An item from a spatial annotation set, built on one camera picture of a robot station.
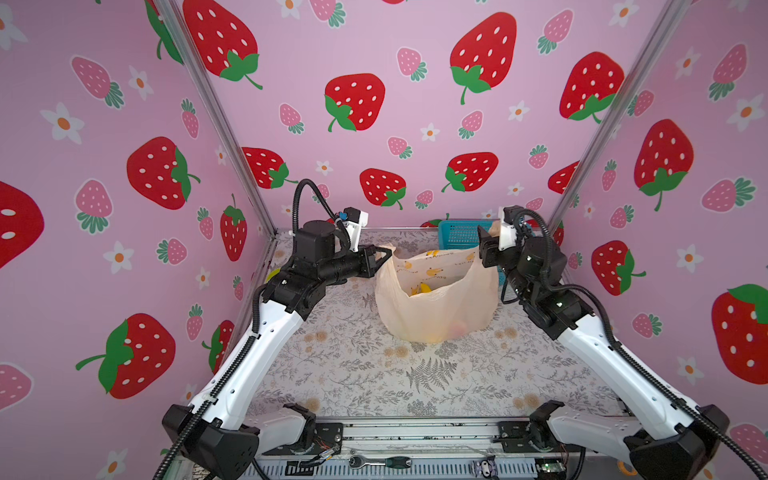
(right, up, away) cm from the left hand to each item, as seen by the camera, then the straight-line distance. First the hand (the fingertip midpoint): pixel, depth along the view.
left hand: (392, 251), depth 66 cm
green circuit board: (+39, -52, +5) cm, 65 cm away
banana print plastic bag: (+11, -11, +7) cm, 17 cm away
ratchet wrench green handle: (0, -50, +3) cm, 50 cm away
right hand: (+23, +7, +2) cm, 24 cm away
